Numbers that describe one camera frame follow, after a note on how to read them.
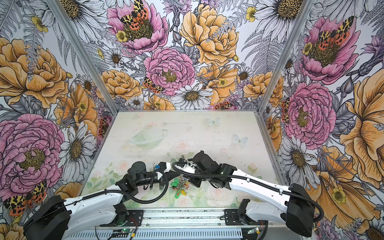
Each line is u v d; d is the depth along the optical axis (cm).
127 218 70
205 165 58
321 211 42
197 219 76
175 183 87
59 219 41
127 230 71
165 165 64
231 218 74
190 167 64
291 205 41
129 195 61
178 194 79
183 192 81
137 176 61
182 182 75
